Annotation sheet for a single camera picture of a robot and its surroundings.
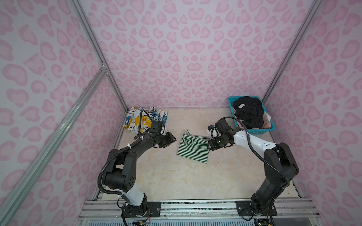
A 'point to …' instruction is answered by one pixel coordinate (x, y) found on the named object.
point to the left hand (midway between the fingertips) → (177, 139)
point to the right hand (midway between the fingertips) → (209, 144)
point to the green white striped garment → (194, 147)
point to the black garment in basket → (250, 110)
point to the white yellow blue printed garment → (132, 121)
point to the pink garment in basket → (267, 122)
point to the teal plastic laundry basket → (255, 131)
